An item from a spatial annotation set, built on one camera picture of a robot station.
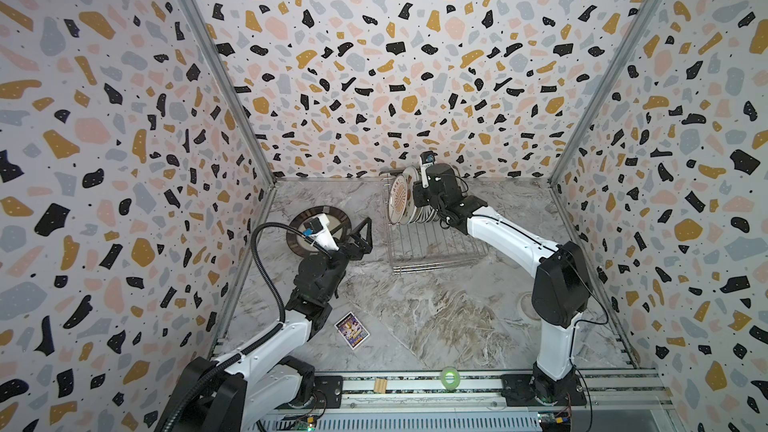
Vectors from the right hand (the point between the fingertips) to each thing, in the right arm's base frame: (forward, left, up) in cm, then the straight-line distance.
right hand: (415, 175), depth 87 cm
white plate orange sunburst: (+12, +6, -25) cm, 28 cm away
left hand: (-18, +14, +2) cm, 22 cm away
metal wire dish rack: (-8, -3, -25) cm, 26 cm away
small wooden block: (-49, +8, -25) cm, 56 cm away
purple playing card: (-36, +17, -24) cm, 47 cm away
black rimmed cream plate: (+3, +28, -24) cm, 37 cm away
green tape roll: (-49, -9, -26) cm, 56 cm away
